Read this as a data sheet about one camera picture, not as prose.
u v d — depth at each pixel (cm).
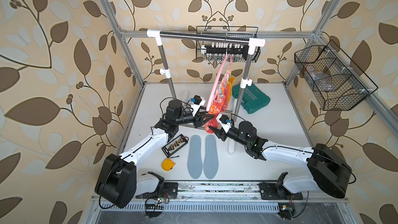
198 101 64
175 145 89
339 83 72
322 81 70
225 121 64
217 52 87
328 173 42
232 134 68
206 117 73
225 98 83
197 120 67
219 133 69
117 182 41
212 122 77
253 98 105
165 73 72
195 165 83
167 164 81
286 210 71
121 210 70
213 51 83
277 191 65
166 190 74
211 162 84
